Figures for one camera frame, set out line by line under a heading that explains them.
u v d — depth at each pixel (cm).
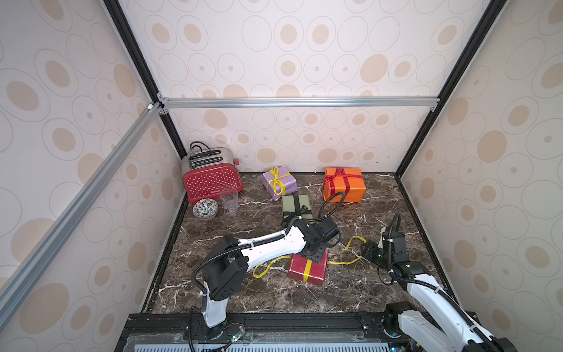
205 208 103
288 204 102
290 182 108
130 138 73
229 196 105
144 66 80
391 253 63
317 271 80
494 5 67
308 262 80
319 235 63
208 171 97
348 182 103
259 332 73
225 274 45
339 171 106
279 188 103
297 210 97
